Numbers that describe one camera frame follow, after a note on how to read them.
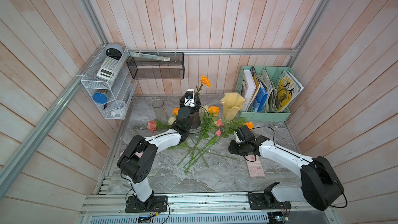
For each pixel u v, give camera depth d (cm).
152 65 104
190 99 69
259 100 95
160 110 91
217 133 96
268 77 96
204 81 80
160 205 73
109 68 78
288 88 96
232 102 95
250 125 95
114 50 80
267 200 65
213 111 105
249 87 90
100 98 77
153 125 98
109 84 70
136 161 47
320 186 41
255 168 83
